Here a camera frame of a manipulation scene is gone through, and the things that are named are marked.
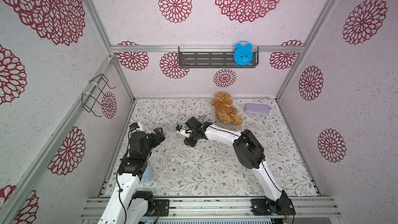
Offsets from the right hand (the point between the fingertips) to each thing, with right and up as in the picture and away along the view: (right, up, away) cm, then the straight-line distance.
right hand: (186, 137), depth 97 cm
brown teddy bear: (+26, +15, +5) cm, 31 cm away
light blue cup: (-17, -15, -21) cm, 31 cm away
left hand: (-14, +5, -18) cm, 23 cm away
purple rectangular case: (+50, +19, +13) cm, 55 cm away
